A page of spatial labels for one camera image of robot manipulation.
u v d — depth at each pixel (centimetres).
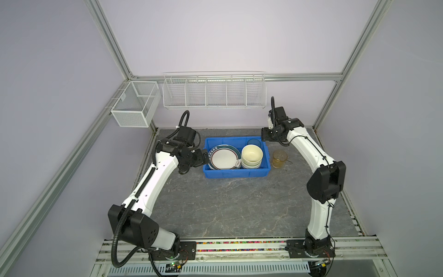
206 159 70
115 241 36
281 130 65
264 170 93
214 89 98
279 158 104
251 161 88
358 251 75
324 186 52
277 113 71
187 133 60
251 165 90
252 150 92
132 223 40
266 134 83
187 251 74
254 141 102
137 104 102
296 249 73
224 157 101
